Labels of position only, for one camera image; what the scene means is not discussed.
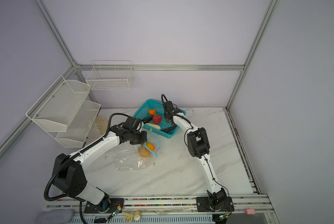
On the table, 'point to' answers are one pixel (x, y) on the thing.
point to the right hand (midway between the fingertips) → (172, 116)
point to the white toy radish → (153, 125)
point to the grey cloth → (59, 216)
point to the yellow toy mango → (143, 151)
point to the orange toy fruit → (152, 112)
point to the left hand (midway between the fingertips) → (146, 140)
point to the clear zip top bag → (135, 157)
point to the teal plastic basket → (159, 108)
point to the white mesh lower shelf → (77, 130)
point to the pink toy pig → (250, 211)
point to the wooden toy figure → (136, 217)
